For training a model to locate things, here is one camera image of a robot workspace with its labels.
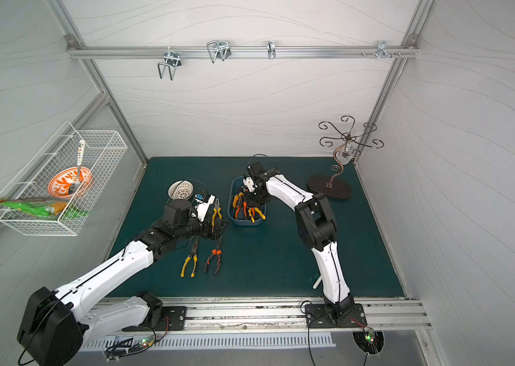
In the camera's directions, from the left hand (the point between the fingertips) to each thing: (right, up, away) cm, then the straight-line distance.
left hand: (219, 219), depth 80 cm
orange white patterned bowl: (-44, +13, -12) cm, 47 cm away
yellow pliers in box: (+15, -1, +11) cm, 19 cm away
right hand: (+10, +4, +18) cm, 21 cm away
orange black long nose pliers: (-3, -14, +8) cm, 17 cm away
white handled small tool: (+35, -23, 0) cm, 42 cm away
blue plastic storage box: (+2, +11, +24) cm, 27 cm away
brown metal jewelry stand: (+53, +10, +27) cm, 60 cm away
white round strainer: (-23, +9, +25) cm, 35 cm away
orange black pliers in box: (+6, +4, +16) cm, 18 cm away
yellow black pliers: (-11, -15, +7) cm, 20 cm away
